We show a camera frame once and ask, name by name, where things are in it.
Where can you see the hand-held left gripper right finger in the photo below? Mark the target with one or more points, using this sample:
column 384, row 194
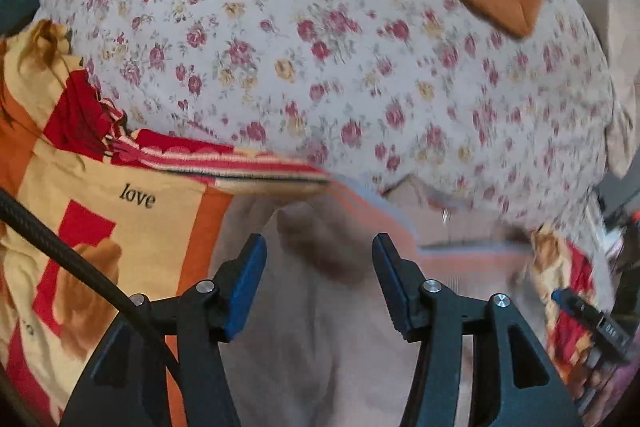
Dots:
column 395, row 287

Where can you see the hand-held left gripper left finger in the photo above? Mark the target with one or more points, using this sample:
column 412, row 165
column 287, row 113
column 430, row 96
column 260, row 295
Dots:
column 246, row 287

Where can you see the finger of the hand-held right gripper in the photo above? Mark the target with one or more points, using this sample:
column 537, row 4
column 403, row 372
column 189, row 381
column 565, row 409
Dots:
column 592, row 321

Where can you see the grey jacket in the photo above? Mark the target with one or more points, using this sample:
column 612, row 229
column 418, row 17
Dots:
column 310, row 357

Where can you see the yellow red printed blanket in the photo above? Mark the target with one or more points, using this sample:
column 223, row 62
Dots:
column 125, row 227

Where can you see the floral quilt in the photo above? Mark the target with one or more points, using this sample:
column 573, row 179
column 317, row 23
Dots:
column 350, row 82

